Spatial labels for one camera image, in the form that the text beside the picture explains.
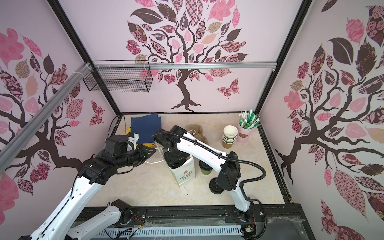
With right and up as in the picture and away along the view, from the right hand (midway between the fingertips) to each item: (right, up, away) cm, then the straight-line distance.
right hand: (176, 159), depth 76 cm
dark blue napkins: (-26, +17, +27) cm, 41 cm away
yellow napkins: (-37, +14, +25) cm, 47 cm away
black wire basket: (-39, +50, +19) cm, 67 cm away
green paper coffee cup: (+17, -11, +10) cm, 22 cm away
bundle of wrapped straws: (+45, +22, +18) cm, 53 cm away
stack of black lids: (+21, -17, +5) cm, 27 cm away
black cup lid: (+15, -5, +2) cm, 16 cm away
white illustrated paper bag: (+4, -7, -4) cm, 9 cm away
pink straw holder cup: (+41, +11, +18) cm, 46 cm away
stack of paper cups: (+32, +12, +16) cm, 38 cm away
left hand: (-8, +4, -8) cm, 12 cm away
